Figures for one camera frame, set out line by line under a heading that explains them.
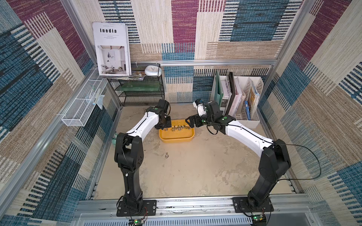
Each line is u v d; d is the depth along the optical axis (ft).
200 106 2.52
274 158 1.49
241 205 2.41
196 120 2.45
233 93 2.77
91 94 2.59
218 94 2.74
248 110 3.10
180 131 3.42
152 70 2.94
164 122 2.61
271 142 1.59
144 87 3.05
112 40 2.49
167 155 3.01
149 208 2.40
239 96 2.99
